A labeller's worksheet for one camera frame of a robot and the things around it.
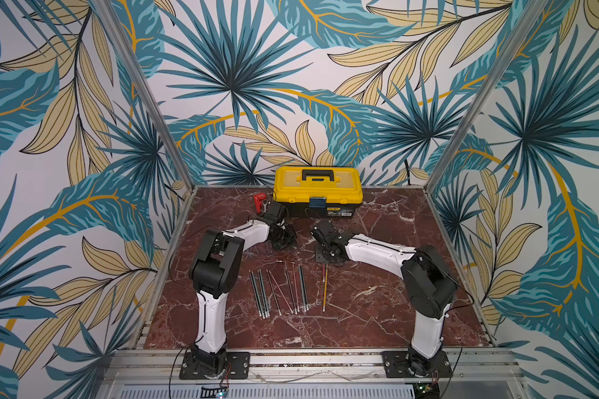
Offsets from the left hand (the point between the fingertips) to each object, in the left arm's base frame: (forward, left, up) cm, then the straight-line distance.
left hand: (296, 242), depth 98 cm
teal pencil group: (-18, -2, -1) cm, 18 cm away
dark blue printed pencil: (-14, +12, -2) cm, 19 cm away
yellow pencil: (-16, -10, -2) cm, 19 cm away
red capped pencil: (-19, +5, -2) cm, 20 cm away
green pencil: (-21, +13, -2) cm, 25 cm away
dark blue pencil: (-21, +13, -2) cm, 25 cm away
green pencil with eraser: (-22, +10, -2) cm, 24 cm away
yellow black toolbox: (+14, -8, +15) cm, 22 cm away
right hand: (-6, -10, +1) cm, 11 cm away
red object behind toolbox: (+24, +18, -1) cm, 30 cm away
